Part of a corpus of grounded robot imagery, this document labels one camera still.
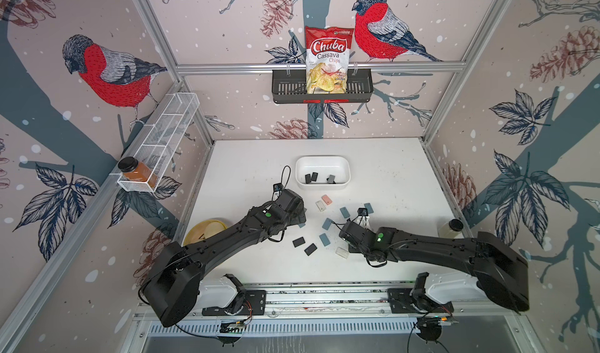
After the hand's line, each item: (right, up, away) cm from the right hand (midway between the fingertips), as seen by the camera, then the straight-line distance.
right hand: (353, 239), depth 85 cm
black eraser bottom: (-16, -4, 0) cm, 16 cm away
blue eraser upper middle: (-1, +8, +10) cm, 12 cm away
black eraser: (-17, +21, +21) cm, 34 cm away
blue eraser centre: (-9, +4, +7) cm, 12 cm away
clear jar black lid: (+34, +5, -4) cm, 35 cm away
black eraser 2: (-14, +22, +21) cm, 33 cm away
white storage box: (-9, +27, +23) cm, 36 cm away
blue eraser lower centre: (-11, -1, +3) cm, 11 cm away
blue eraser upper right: (+9, +9, +10) cm, 16 cm away
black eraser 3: (-6, +21, +18) cm, 29 cm away
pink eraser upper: (-9, +12, +13) cm, 20 cm away
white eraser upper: (-11, +10, +10) cm, 18 cm away
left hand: (-21, +11, 0) cm, 24 cm away
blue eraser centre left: (-19, +4, +6) cm, 20 cm away
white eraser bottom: (-4, -4, -2) cm, 6 cm away
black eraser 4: (-20, -2, +2) cm, 21 cm away
